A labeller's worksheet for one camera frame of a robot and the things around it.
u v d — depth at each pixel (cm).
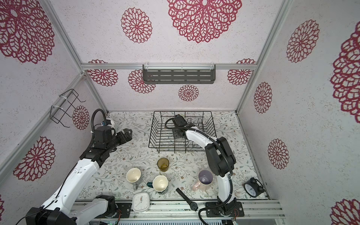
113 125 71
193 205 75
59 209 39
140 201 75
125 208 73
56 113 72
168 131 109
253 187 75
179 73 93
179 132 70
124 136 71
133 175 84
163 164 90
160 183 83
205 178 83
